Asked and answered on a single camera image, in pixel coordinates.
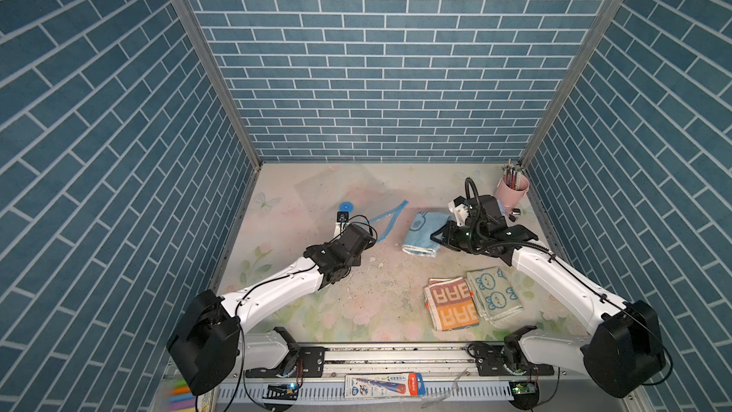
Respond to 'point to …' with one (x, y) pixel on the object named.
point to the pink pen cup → (513, 185)
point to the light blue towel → (418, 239)
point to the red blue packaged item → (384, 385)
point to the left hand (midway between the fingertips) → (355, 248)
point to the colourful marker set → (182, 399)
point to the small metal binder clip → (513, 215)
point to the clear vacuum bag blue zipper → (370, 202)
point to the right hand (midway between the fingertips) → (434, 237)
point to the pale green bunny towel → (495, 292)
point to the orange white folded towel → (451, 303)
